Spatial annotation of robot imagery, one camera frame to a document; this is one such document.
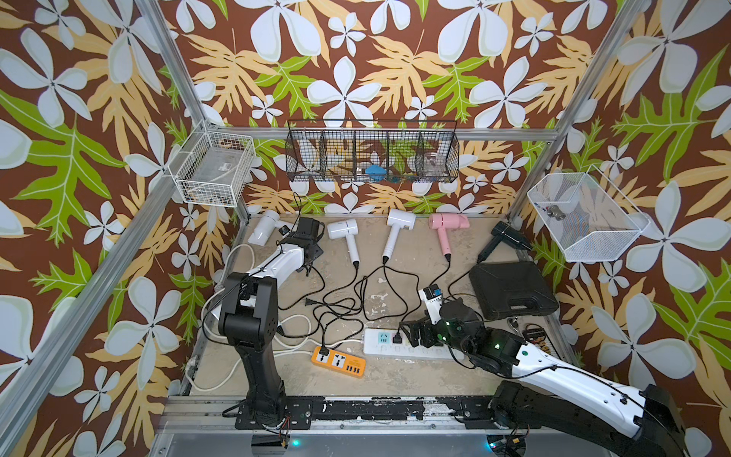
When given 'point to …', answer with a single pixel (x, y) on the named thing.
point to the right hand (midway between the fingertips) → (409, 318)
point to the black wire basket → (373, 149)
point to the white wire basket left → (213, 168)
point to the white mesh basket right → (584, 215)
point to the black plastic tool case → (514, 289)
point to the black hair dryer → (506, 233)
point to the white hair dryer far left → (265, 223)
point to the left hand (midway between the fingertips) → (310, 249)
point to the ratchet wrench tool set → (536, 334)
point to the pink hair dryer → (443, 221)
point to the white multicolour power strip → (397, 344)
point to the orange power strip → (340, 362)
